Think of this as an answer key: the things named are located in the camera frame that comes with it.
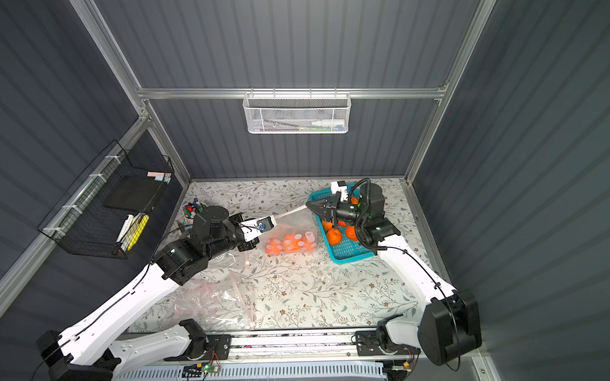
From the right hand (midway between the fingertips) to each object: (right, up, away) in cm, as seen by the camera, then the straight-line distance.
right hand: (311, 205), depth 68 cm
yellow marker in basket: (-51, -6, +3) cm, 52 cm away
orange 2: (-6, -13, +12) cm, 19 cm away
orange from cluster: (+16, -12, +27) cm, 34 cm away
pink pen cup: (-47, -2, +24) cm, 52 cm away
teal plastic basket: (+15, -19, +28) cm, 37 cm away
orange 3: (-1, -15, +18) cm, 24 cm away
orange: (-13, -15, +15) cm, 25 cm away
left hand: (-16, -4, +1) cm, 16 cm away
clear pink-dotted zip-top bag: (-34, -32, +15) cm, 49 cm away
